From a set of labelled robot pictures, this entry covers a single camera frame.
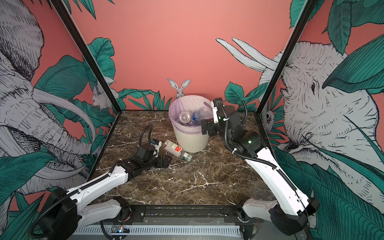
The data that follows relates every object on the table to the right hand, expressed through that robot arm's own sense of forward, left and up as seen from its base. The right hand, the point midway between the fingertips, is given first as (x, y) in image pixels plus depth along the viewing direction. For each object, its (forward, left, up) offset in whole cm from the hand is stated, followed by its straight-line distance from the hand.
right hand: (209, 117), depth 64 cm
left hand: (-4, +23, -28) cm, 37 cm away
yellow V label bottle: (+12, +12, -13) cm, 22 cm away
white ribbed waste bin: (+13, +9, -41) cm, 44 cm away
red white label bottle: (+3, +18, -34) cm, 39 cm away
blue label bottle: (+24, +5, -24) cm, 34 cm away
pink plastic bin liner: (+26, +11, -16) cm, 32 cm away
